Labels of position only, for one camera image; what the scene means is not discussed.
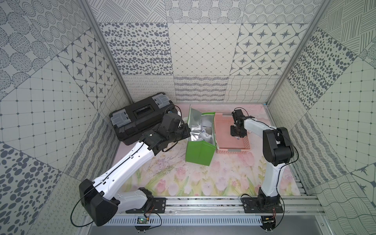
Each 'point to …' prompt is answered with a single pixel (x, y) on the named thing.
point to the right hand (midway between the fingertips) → (237, 134)
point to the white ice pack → (204, 136)
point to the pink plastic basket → (226, 143)
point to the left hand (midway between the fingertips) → (191, 126)
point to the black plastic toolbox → (129, 123)
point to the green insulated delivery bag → (201, 142)
